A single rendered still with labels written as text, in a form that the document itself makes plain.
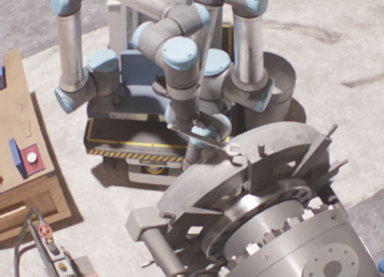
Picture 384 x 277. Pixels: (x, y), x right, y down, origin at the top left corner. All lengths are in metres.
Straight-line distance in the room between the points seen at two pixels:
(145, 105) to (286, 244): 1.13
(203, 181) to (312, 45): 2.04
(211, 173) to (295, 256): 0.41
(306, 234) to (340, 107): 1.67
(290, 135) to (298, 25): 2.01
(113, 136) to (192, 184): 0.94
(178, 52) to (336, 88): 2.04
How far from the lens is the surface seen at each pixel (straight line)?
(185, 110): 1.62
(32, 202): 2.58
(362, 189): 2.98
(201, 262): 2.19
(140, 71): 2.59
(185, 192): 1.78
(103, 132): 2.67
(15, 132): 2.60
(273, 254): 1.71
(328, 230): 1.77
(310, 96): 3.30
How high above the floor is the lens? 2.40
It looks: 52 degrees down
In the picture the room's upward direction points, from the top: 2 degrees clockwise
